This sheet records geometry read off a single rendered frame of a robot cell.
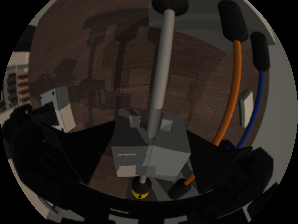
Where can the beige rectangular block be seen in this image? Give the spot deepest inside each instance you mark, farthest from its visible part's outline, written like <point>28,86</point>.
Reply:
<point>247,107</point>

